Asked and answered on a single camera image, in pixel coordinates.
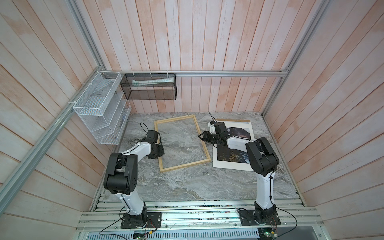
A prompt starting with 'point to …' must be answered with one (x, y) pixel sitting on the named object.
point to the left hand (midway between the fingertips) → (161, 155)
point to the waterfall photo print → (232, 153)
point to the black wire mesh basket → (149, 86)
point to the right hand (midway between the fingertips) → (200, 136)
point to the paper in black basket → (139, 82)
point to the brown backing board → (232, 120)
